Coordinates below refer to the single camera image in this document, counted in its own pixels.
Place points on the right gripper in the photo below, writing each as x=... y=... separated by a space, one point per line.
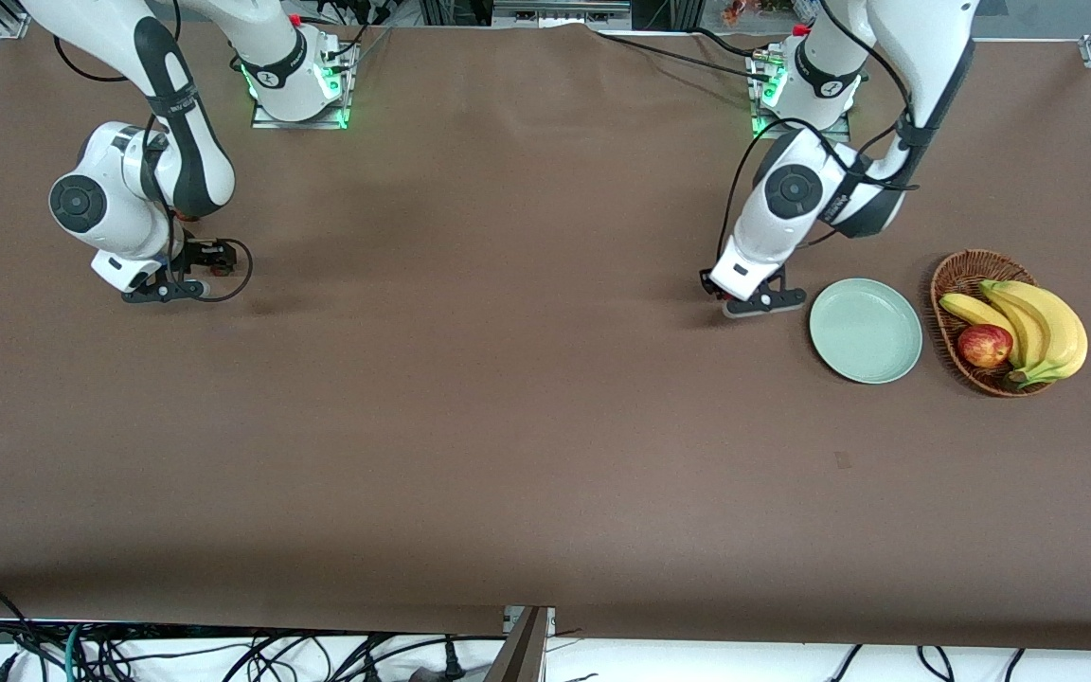
x=197 y=255

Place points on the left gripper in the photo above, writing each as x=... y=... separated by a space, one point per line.
x=706 y=284

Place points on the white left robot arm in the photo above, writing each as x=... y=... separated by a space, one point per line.
x=924 y=38

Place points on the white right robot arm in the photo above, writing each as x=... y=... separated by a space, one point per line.
x=110 y=161

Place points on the light green round plate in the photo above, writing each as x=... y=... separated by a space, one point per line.
x=858 y=332

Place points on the brown table cover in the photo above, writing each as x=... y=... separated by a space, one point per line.
x=545 y=426

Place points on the brown wicker basket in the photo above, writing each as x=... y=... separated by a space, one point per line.
x=967 y=270

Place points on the red apple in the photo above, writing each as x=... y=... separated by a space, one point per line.
x=984 y=346

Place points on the grey metal box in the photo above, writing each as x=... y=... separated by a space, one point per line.
x=555 y=14

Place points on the yellow banana bunch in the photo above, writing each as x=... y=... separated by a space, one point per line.
x=1057 y=327

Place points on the aluminium profile bar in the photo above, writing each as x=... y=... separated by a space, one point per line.
x=522 y=654

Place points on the black power plug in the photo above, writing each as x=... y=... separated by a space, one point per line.
x=454 y=663

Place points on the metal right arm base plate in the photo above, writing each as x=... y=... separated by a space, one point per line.
x=318 y=123

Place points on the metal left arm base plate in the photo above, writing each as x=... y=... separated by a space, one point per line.
x=801 y=135

